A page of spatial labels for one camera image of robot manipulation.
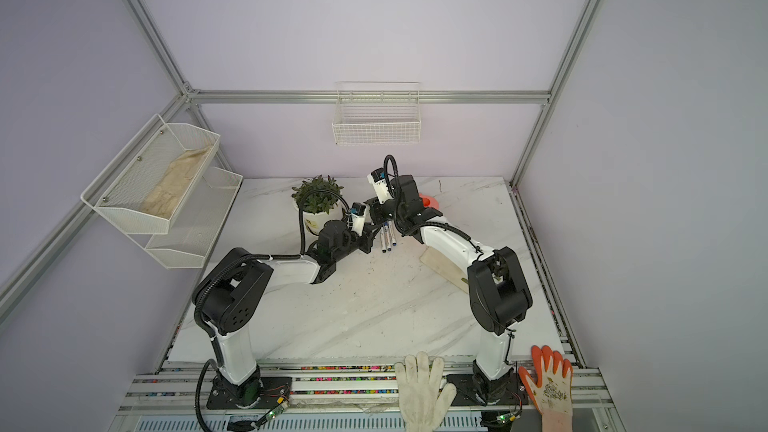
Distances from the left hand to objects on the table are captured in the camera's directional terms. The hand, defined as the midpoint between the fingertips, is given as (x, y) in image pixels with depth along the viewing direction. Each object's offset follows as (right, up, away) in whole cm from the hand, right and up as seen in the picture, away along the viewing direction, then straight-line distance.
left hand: (375, 221), depth 92 cm
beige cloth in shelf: (-54, +6, -17) cm, 57 cm away
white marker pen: (+4, -6, +12) cm, 14 cm away
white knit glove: (+13, -44, -19) cm, 50 cm away
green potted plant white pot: (-18, +8, 0) cm, 19 cm away
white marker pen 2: (+6, -8, +9) cm, 13 cm away
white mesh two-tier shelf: (-58, -5, -2) cm, 59 cm away
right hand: (-2, +4, -4) cm, 6 cm away
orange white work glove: (+45, -41, -19) cm, 64 cm away
